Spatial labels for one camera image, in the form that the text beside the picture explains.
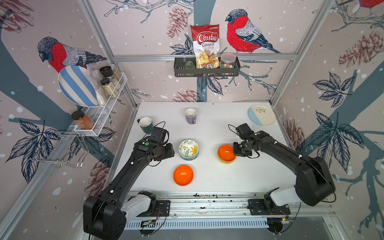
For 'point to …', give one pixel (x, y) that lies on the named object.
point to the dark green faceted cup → (146, 124)
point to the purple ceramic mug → (190, 114)
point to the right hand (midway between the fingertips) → (233, 151)
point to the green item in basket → (189, 65)
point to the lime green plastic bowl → (227, 163)
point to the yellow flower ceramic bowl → (188, 148)
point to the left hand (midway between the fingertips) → (173, 149)
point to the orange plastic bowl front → (183, 175)
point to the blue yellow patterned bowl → (190, 159)
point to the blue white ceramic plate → (261, 115)
